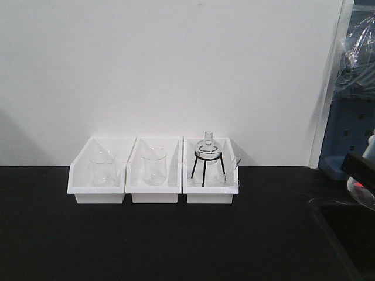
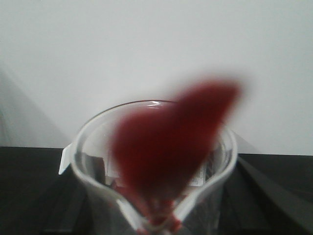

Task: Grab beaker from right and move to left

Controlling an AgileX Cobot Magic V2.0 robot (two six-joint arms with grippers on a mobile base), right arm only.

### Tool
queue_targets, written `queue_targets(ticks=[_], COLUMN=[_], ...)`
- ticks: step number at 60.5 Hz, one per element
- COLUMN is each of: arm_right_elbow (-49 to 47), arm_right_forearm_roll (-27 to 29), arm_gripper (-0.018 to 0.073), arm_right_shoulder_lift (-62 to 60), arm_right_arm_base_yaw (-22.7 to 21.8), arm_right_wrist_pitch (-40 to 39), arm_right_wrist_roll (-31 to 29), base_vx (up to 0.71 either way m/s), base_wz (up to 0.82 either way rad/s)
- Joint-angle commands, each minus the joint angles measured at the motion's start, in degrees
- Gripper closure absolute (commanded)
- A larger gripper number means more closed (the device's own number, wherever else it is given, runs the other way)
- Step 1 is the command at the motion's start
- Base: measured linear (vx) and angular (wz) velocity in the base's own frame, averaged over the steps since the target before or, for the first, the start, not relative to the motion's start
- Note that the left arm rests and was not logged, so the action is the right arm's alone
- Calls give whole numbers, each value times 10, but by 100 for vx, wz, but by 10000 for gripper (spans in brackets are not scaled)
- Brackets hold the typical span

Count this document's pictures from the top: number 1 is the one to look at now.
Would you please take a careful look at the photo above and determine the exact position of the white plastic bin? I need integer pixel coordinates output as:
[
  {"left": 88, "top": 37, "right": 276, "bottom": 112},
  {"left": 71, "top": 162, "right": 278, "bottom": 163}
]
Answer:
[
  {"left": 182, "top": 136, "right": 240, "bottom": 205},
  {"left": 66, "top": 136, "right": 137, "bottom": 205},
  {"left": 125, "top": 136, "right": 184, "bottom": 204}
]

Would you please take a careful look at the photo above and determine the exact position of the blue pegboard drying rack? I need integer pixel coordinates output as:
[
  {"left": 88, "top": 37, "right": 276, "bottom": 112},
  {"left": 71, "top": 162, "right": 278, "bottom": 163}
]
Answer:
[{"left": 319, "top": 0, "right": 375, "bottom": 182}]

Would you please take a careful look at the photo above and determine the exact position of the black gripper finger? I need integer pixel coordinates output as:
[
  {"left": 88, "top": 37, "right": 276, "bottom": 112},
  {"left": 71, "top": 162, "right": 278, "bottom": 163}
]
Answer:
[{"left": 342, "top": 152, "right": 375, "bottom": 193}]

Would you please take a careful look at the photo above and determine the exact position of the tall glass beaker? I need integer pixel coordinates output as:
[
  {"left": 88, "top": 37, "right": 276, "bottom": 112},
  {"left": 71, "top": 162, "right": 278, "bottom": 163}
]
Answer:
[{"left": 141, "top": 147, "right": 168, "bottom": 186}]

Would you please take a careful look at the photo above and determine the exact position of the round-bottom glass flask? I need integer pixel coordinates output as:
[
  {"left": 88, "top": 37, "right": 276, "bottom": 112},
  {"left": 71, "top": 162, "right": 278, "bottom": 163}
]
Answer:
[{"left": 195, "top": 131, "right": 221, "bottom": 160}]

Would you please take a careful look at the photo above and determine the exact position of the black wire tripod stand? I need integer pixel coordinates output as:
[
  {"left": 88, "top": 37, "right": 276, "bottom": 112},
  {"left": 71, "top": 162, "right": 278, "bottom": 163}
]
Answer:
[{"left": 190, "top": 150, "right": 226, "bottom": 188}]

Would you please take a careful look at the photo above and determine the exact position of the black lab sink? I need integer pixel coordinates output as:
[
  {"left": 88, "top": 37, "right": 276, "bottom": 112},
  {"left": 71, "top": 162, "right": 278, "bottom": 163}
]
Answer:
[{"left": 307, "top": 198, "right": 375, "bottom": 281}]

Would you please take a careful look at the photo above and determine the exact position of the small glass vessel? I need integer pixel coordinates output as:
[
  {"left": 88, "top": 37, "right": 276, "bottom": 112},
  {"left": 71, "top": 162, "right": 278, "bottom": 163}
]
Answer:
[{"left": 218, "top": 156, "right": 243, "bottom": 189}]

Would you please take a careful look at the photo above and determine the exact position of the clear plastic bag of pegs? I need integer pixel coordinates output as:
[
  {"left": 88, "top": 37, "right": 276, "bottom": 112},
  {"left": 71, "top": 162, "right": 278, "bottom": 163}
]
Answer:
[{"left": 333, "top": 8, "right": 375, "bottom": 102}]

